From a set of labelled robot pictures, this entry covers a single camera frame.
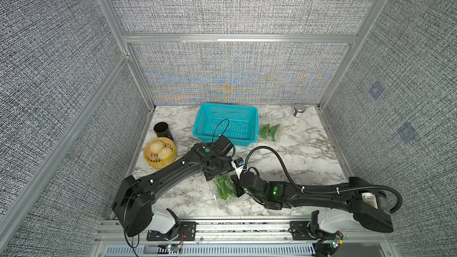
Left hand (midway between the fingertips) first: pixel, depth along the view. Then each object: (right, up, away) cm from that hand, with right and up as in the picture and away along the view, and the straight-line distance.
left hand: (230, 170), depth 78 cm
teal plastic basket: (+6, +20, +32) cm, 38 cm away
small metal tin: (+43, +29, +32) cm, 61 cm away
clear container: (-4, -16, +2) cm, 16 cm away
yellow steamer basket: (-40, +1, +14) cm, 43 cm away
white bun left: (-40, +8, +16) cm, 44 cm away
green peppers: (-2, -7, +2) cm, 8 cm away
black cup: (-37, +17, +19) cm, 45 cm away
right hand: (0, -2, -1) cm, 2 cm away
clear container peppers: (+28, +14, +23) cm, 38 cm away
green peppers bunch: (+22, +15, +24) cm, 36 cm away
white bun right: (-33, +5, +12) cm, 36 cm away
